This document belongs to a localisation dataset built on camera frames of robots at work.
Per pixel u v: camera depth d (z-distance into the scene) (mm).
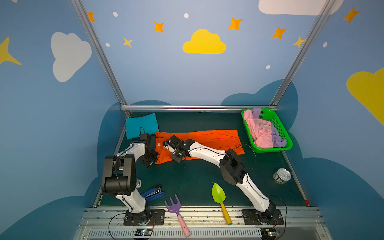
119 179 484
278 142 979
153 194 783
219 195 819
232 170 581
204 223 734
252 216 754
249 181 617
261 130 1011
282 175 839
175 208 768
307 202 834
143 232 708
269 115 1146
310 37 800
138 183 840
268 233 714
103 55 861
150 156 817
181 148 721
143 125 1139
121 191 477
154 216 750
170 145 789
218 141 1044
